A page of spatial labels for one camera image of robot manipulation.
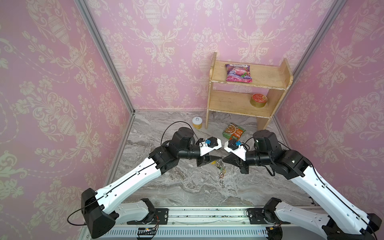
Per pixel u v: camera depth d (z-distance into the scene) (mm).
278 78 779
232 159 578
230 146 516
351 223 372
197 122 1074
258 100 923
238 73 757
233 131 1060
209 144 515
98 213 376
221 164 622
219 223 729
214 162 613
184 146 521
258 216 739
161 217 742
